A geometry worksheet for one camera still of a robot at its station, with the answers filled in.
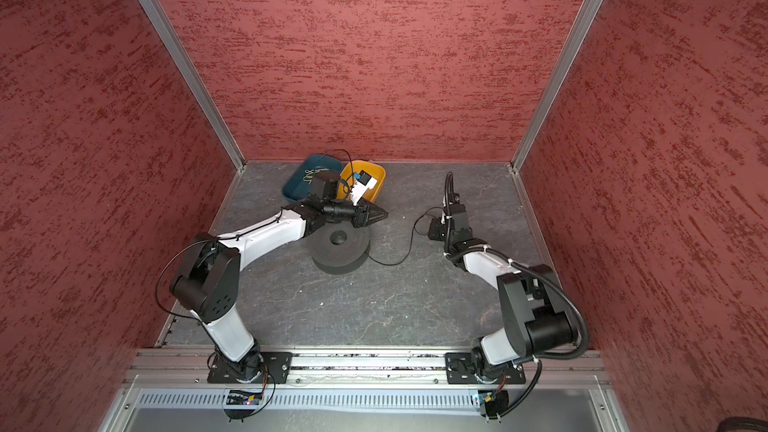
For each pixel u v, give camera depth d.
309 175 1.15
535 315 0.44
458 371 0.74
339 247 0.90
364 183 0.76
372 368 0.76
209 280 0.47
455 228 0.71
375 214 0.82
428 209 1.07
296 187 1.13
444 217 0.71
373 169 1.14
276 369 0.74
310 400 0.77
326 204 0.71
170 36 0.83
